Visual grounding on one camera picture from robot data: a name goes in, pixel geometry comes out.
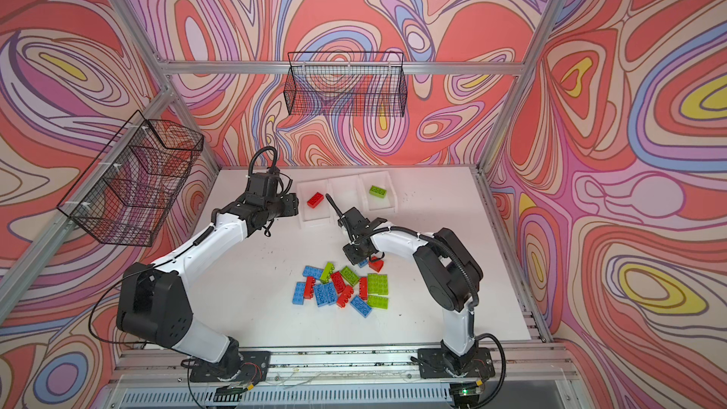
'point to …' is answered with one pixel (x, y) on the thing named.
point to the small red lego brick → (376, 265)
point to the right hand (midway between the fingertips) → (361, 258)
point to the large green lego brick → (378, 284)
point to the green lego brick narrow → (327, 273)
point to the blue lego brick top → (363, 263)
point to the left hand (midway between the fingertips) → (295, 198)
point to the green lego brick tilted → (349, 275)
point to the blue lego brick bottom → (361, 306)
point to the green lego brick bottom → (377, 301)
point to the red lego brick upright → (363, 288)
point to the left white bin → (321, 216)
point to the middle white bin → (347, 192)
